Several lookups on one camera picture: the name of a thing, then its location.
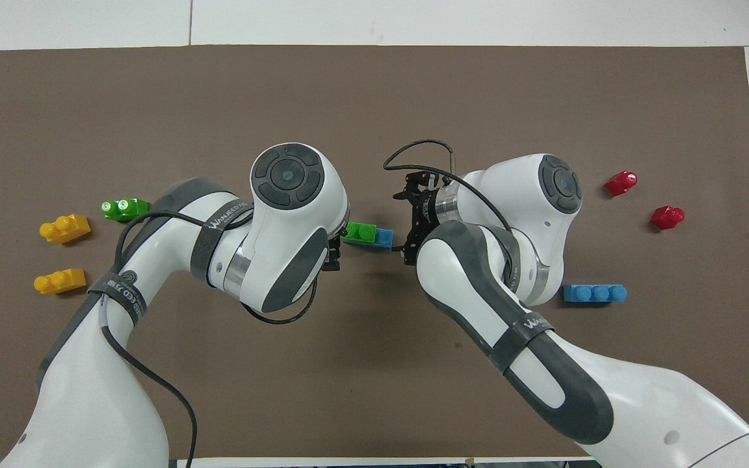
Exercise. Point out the plain green two-stud block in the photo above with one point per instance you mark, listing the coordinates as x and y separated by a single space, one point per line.
360 233

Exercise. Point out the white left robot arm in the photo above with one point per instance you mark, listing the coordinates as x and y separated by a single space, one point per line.
88 403

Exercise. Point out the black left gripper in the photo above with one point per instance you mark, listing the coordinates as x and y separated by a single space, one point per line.
335 247

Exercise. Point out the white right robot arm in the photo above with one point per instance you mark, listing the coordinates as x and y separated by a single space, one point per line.
641 416

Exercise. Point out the red single-stud toy block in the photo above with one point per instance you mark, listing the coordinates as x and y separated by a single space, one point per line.
621 182
666 217

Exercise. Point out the yellow two-stud toy block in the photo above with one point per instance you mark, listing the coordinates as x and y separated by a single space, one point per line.
59 281
64 228

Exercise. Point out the blue three-stud toy block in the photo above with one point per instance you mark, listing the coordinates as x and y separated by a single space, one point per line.
594 294
385 238

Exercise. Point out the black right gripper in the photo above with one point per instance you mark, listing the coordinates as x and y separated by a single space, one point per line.
428 211

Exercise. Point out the brown paper mat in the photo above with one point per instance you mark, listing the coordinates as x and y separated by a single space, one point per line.
348 97

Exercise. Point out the green block with white-marked studs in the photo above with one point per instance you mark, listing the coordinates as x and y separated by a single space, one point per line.
126 209

